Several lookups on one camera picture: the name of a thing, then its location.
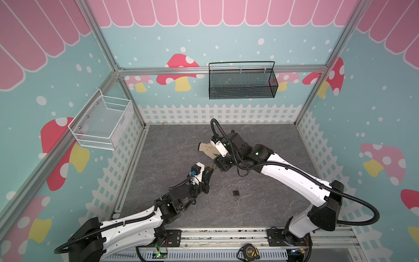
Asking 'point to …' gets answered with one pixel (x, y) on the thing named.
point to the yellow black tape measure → (248, 252)
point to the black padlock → (236, 192)
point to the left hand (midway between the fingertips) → (211, 171)
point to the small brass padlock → (210, 168)
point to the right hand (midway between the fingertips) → (218, 157)
